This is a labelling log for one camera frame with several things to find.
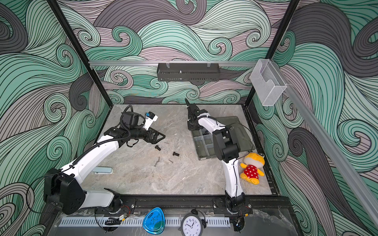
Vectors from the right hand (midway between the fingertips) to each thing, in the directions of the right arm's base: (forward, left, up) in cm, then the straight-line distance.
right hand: (192, 127), depth 101 cm
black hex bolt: (-13, +23, -3) cm, 27 cm away
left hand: (-15, +19, +17) cm, 29 cm away
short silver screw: (-24, +13, -4) cm, 27 cm away
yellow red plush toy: (-26, -33, +2) cm, 43 cm away
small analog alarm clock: (-54, +2, -1) cm, 55 cm away
